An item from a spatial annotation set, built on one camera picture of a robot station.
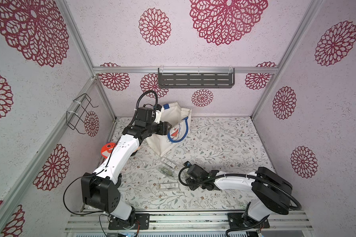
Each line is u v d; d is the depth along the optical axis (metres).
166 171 0.90
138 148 0.97
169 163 0.93
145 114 0.60
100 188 0.41
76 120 0.76
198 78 0.95
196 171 0.67
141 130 0.57
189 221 0.76
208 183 0.63
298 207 0.40
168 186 0.83
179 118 1.06
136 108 0.60
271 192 0.44
